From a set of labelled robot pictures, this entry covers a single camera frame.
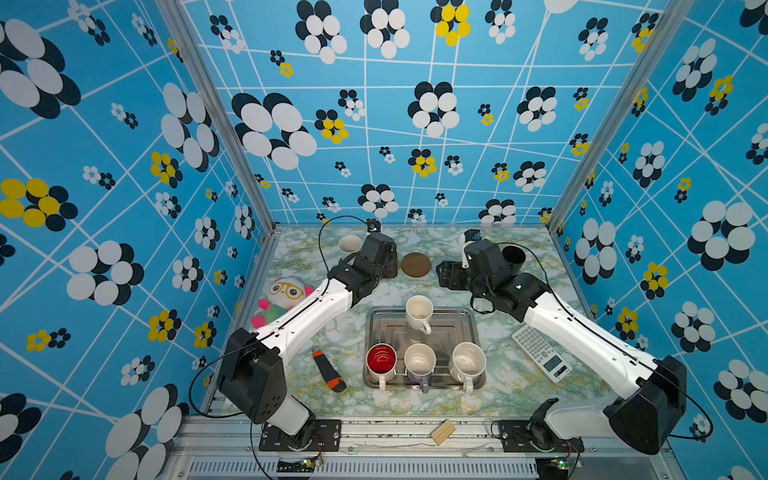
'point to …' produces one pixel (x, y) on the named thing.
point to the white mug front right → (466, 361)
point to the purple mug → (420, 360)
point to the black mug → (514, 257)
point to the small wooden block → (443, 432)
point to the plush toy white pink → (281, 294)
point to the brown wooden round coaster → (415, 264)
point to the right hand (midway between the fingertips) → (452, 267)
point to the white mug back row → (419, 311)
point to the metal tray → (449, 327)
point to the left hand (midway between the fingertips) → (389, 254)
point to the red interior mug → (381, 363)
